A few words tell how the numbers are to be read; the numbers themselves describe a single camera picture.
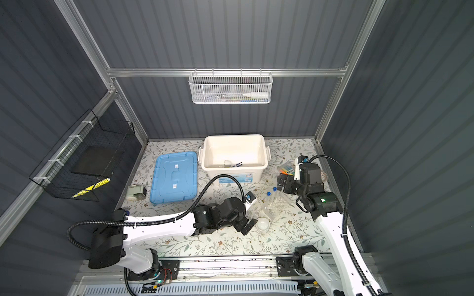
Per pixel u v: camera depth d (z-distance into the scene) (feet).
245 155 3.63
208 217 1.84
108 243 1.33
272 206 3.00
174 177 3.35
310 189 1.75
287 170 3.41
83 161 2.37
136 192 2.99
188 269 2.47
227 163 3.43
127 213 2.92
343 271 1.29
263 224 2.73
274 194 2.71
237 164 3.41
